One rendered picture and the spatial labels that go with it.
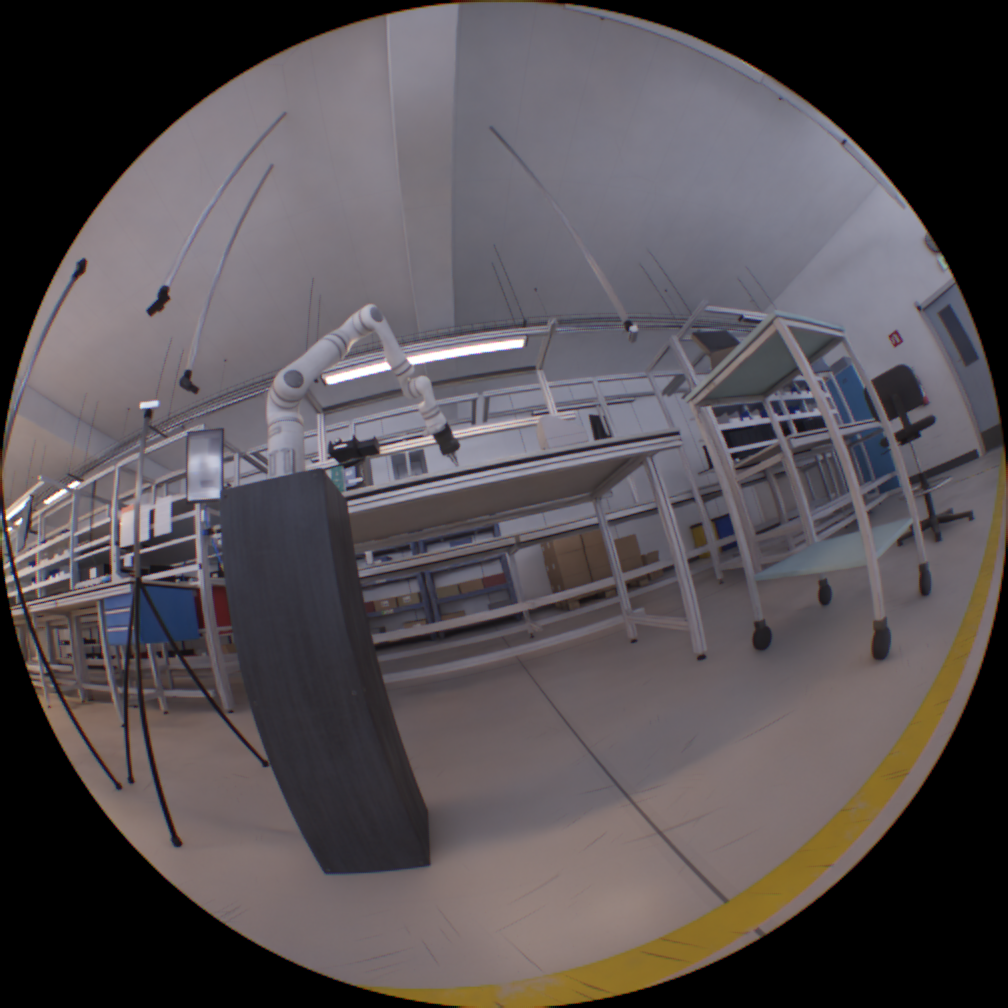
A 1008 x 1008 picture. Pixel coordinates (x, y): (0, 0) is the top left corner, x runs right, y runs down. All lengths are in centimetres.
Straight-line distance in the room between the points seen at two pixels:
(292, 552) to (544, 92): 344
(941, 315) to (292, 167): 730
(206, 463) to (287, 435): 190
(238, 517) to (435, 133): 268
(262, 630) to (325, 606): 14
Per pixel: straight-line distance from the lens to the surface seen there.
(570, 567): 469
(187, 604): 280
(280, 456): 85
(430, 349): 209
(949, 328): 628
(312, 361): 101
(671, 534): 156
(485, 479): 128
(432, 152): 298
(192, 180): 371
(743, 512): 302
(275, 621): 71
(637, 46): 372
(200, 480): 273
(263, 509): 74
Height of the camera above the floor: 56
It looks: 12 degrees up
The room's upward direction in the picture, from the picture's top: 14 degrees counter-clockwise
